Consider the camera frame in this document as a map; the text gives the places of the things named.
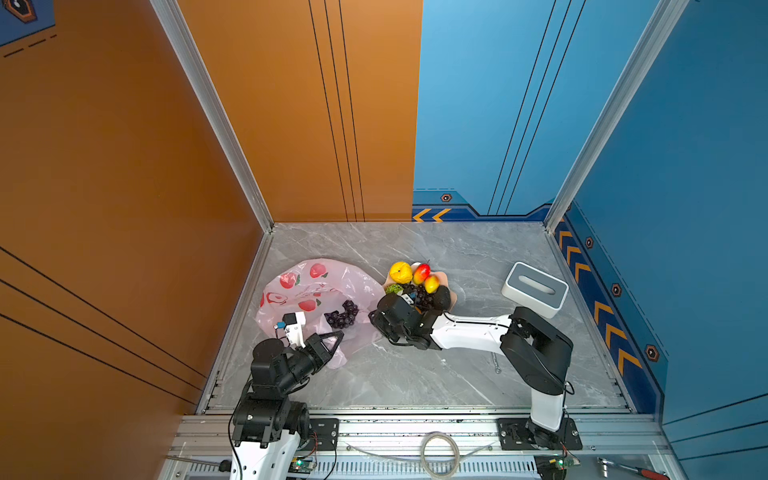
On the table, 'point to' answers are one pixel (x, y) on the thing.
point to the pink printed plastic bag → (334, 296)
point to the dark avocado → (442, 298)
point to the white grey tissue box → (529, 287)
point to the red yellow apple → (421, 273)
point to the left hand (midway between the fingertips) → (344, 333)
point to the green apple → (394, 288)
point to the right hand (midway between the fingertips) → (364, 319)
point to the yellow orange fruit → (401, 272)
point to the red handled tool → (644, 472)
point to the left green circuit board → (301, 465)
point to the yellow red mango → (431, 284)
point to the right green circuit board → (565, 462)
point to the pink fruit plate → (443, 281)
